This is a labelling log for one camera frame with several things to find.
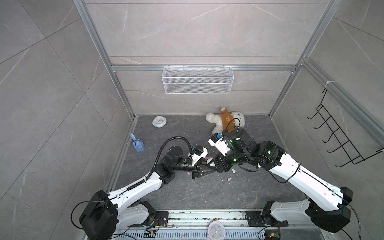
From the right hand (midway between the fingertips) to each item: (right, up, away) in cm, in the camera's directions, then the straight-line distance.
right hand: (211, 160), depth 65 cm
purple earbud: (+12, -16, +20) cm, 29 cm away
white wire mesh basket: (-5, +48, +35) cm, 59 cm away
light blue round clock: (-36, +19, +49) cm, 63 cm away
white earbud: (+16, -12, +23) cm, 30 cm away
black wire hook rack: (+59, +25, +11) cm, 65 cm away
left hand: (+1, -2, 0) cm, 3 cm away
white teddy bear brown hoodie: (+15, +20, +41) cm, 48 cm away
